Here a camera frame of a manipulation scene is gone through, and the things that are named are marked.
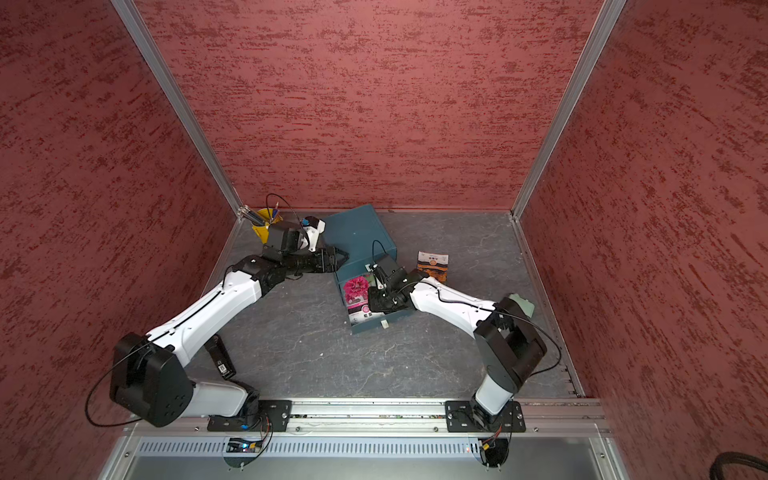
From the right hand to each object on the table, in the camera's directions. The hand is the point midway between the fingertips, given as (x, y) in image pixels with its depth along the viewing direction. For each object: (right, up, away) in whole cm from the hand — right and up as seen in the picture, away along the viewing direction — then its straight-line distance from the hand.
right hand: (373, 309), depth 86 cm
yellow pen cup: (-39, +29, +20) cm, 53 cm away
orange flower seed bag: (+21, +11, +19) cm, 30 cm away
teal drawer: (-10, +8, +2) cm, 13 cm away
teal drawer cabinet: (-4, +23, 0) cm, 23 cm away
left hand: (-10, +14, -4) cm, 18 cm away
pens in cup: (-43, +30, +13) cm, 54 cm away
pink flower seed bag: (-5, +5, +2) cm, 7 cm away
